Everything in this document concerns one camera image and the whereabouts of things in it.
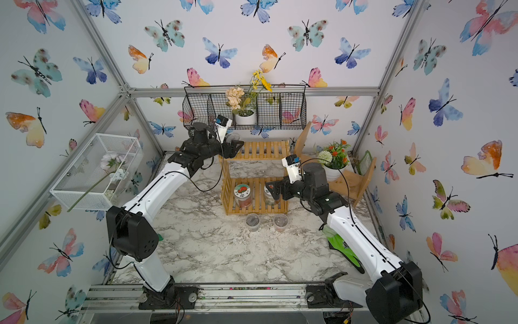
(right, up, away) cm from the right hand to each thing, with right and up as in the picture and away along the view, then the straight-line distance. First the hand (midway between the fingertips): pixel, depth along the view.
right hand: (278, 179), depth 75 cm
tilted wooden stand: (+40, -3, +23) cm, 46 cm away
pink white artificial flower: (-60, +5, 0) cm, 61 cm away
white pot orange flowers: (+25, +9, +14) cm, 30 cm away
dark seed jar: (-10, -19, +12) cm, 24 cm away
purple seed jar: (-18, +16, +4) cm, 24 cm away
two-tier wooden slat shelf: (-16, -1, +33) cm, 37 cm away
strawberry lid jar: (-15, -8, +16) cm, 23 cm away
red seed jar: (+2, -19, +12) cm, 22 cm away
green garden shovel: (+25, -28, +11) cm, 39 cm away
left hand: (-16, +17, +5) cm, 24 cm away
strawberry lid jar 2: (-3, -9, +18) cm, 20 cm away
